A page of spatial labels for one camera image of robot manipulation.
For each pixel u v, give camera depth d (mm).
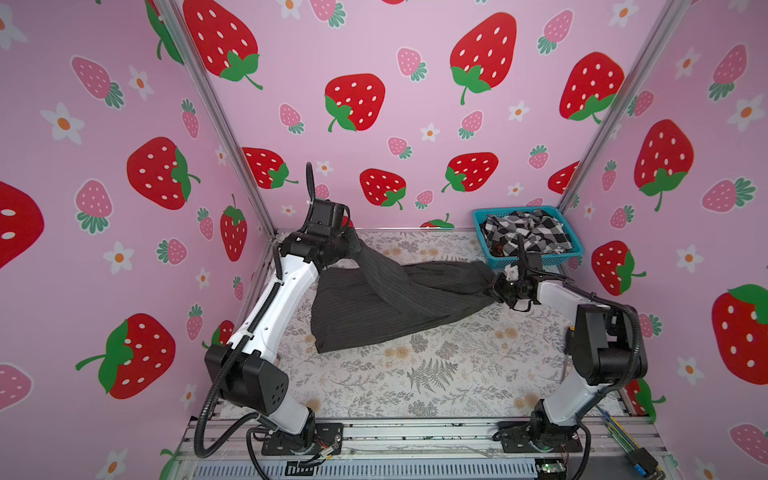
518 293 817
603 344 484
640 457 704
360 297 984
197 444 353
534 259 781
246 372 406
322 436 743
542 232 1053
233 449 719
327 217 580
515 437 735
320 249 532
